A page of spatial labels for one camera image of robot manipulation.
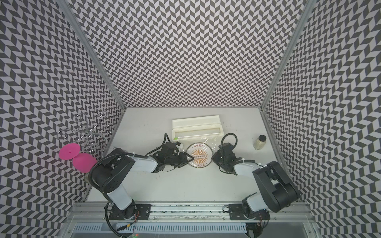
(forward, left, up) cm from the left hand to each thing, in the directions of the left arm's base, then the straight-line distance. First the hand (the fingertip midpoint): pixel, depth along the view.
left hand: (192, 161), depth 88 cm
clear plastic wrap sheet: (+12, -12, +5) cm, 18 cm away
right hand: (+2, -13, -3) cm, 13 cm away
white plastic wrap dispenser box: (+19, -8, +6) cm, 22 cm away
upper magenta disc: (-9, +49, +30) cm, 58 cm away
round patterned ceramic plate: (+6, -6, -1) cm, 9 cm away
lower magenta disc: (-10, +47, +22) cm, 53 cm away
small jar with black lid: (+9, -41, +6) cm, 43 cm away
